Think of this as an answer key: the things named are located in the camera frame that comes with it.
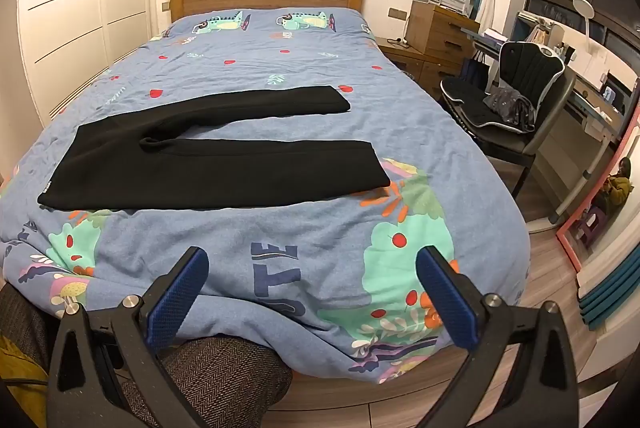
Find white side cabinet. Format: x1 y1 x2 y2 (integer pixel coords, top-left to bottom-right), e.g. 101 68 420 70
492 0 531 33

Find person's grey trouser leg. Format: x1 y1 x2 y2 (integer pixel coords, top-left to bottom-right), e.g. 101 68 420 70
0 283 293 428

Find white desk lamp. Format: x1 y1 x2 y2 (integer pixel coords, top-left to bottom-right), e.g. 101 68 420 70
572 0 597 59

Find blue printed blanket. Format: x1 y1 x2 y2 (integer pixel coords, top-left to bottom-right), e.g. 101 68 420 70
0 8 532 384

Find wooden nightstand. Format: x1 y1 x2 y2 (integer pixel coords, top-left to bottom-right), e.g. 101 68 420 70
375 36 463 98

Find pink framed mirror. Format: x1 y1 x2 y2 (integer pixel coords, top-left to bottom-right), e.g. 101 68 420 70
556 113 640 274

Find yellow garment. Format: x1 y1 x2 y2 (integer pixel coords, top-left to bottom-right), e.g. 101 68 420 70
0 333 51 428

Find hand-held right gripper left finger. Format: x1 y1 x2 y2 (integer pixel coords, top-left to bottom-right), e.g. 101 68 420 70
47 247 210 428

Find white wardrobe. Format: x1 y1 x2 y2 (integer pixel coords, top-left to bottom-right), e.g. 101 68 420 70
17 0 151 119

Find dark blue bag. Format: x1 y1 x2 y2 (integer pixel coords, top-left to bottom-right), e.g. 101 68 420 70
460 51 497 85

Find dark patterned garment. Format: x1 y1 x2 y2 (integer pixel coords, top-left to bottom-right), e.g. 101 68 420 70
482 87 537 131

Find black office chair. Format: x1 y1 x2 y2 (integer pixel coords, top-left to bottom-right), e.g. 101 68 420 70
440 41 576 204

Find black pants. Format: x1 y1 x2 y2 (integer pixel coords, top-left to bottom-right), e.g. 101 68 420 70
37 85 392 212

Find white study desk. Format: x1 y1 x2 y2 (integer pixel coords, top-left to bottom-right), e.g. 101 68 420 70
460 11 640 225

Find teal and white cloth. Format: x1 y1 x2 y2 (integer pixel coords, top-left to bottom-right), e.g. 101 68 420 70
576 238 640 331

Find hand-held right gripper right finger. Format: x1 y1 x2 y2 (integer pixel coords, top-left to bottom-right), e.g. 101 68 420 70
415 245 581 428

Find wooden drawer cabinet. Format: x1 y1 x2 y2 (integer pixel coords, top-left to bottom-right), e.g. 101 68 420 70
405 1 481 59

